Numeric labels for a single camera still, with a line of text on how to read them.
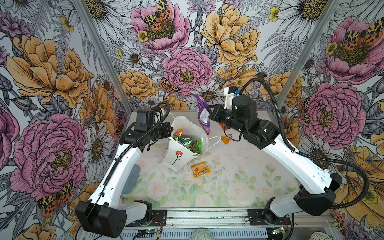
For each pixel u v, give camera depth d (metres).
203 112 0.67
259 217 0.75
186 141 0.76
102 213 0.37
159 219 0.73
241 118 0.47
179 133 0.85
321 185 0.39
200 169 0.90
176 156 0.78
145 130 0.55
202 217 0.76
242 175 0.89
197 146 0.83
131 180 0.83
